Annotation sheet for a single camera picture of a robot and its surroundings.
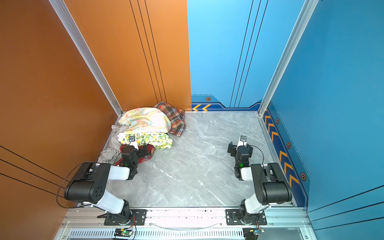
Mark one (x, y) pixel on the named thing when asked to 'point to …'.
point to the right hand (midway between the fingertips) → (238, 143)
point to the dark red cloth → (150, 151)
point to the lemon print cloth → (160, 140)
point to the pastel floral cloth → (145, 119)
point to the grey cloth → (111, 152)
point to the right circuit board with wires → (252, 233)
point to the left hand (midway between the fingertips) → (137, 142)
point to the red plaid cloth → (177, 116)
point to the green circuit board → (124, 232)
